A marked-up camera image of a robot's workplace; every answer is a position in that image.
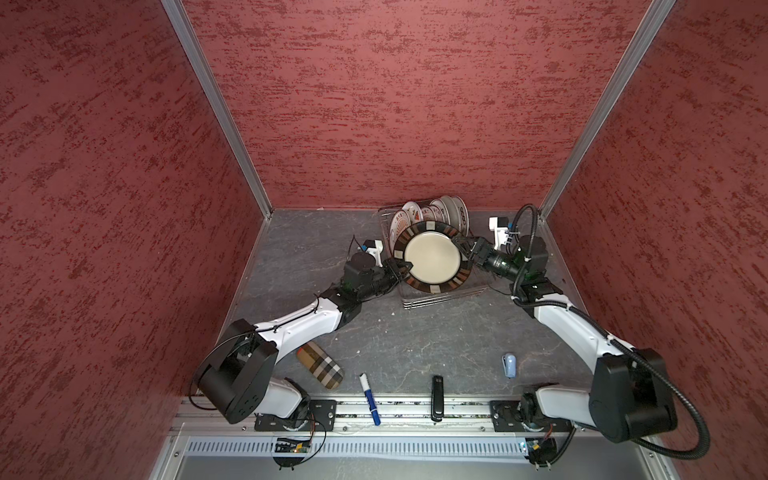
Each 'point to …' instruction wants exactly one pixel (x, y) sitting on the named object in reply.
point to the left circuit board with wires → (287, 445)
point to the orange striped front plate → (400, 222)
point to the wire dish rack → (410, 301)
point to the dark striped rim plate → (439, 264)
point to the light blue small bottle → (509, 364)
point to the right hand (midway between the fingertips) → (453, 249)
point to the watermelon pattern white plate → (413, 212)
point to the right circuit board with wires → (541, 451)
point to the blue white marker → (370, 398)
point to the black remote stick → (437, 398)
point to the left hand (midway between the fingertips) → (414, 270)
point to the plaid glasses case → (322, 366)
